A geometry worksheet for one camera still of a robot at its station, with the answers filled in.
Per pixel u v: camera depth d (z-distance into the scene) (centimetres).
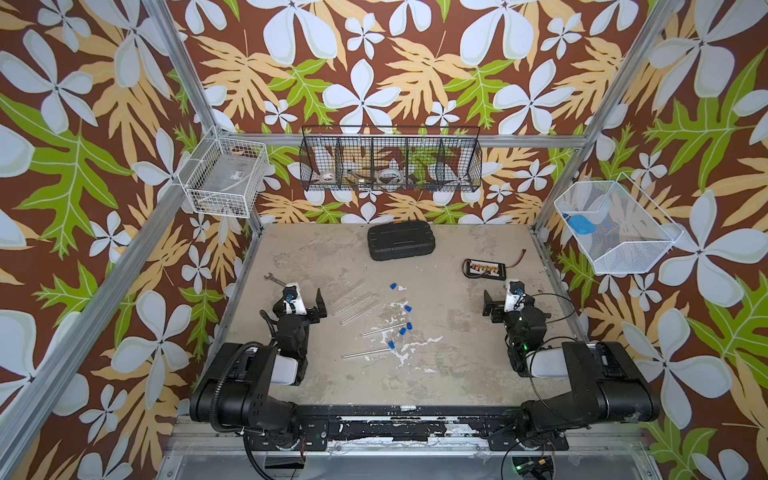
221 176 86
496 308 82
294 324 69
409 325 93
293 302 75
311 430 75
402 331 92
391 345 89
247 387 45
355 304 99
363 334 92
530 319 69
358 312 96
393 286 102
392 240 108
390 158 96
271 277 105
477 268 105
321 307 83
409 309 97
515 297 77
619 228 82
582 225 85
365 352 89
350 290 102
